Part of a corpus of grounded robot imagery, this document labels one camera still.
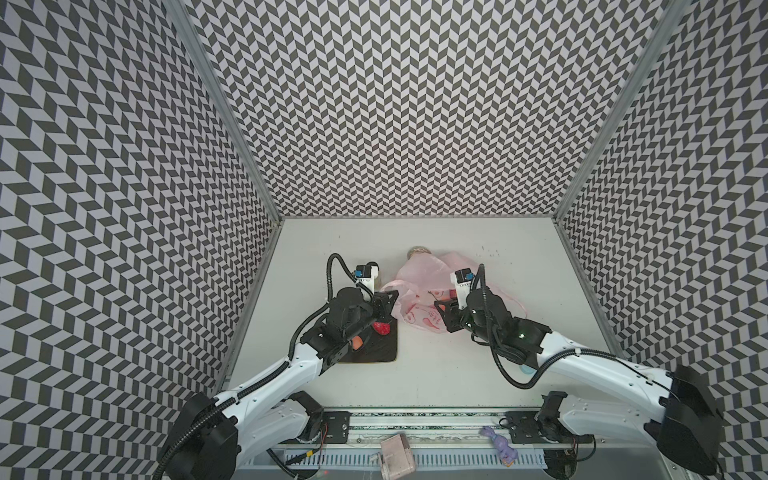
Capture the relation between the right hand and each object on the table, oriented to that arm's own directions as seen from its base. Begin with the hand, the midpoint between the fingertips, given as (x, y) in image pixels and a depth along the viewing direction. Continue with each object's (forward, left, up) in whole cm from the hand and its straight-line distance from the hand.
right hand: (440, 311), depth 78 cm
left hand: (+4, +11, +3) cm, 12 cm away
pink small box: (-31, +12, -9) cm, 34 cm away
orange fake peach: (-3, +23, -13) cm, 27 cm away
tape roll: (+31, +4, -13) cm, 34 cm away
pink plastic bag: (+12, +4, -4) cm, 13 cm away
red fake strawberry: (0, +16, -10) cm, 19 cm away
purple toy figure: (-30, -13, -12) cm, 35 cm away
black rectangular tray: (-5, +18, -12) cm, 22 cm away
